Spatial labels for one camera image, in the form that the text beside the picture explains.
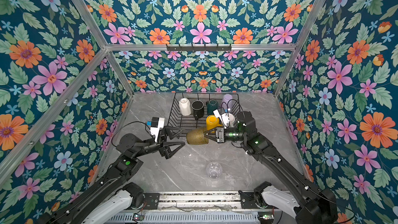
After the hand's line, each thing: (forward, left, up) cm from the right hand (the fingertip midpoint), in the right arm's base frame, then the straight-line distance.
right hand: (204, 134), depth 64 cm
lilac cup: (+34, -13, -17) cm, 40 cm away
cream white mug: (+32, +14, -18) cm, 39 cm away
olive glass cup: (-3, +2, +4) cm, 6 cm away
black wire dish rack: (+25, +12, -28) cm, 39 cm away
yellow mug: (+18, -3, -17) cm, 25 cm away
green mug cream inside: (+30, -4, -16) cm, 34 cm away
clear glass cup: (-5, -4, -30) cm, 31 cm away
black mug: (+28, +5, -17) cm, 34 cm away
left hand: (-4, +8, +4) cm, 10 cm away
